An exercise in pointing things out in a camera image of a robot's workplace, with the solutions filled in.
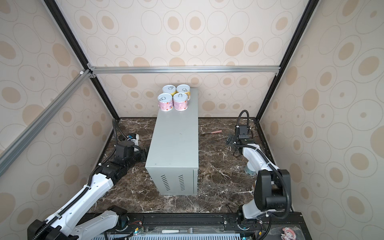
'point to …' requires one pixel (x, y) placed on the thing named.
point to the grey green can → (249, 171)
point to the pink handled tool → (216, 131)
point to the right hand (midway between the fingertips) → (237, 141)
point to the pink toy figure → (288, 234)
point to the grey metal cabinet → (173, 160)
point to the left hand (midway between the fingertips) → (149, 147)
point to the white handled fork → (192, 230)
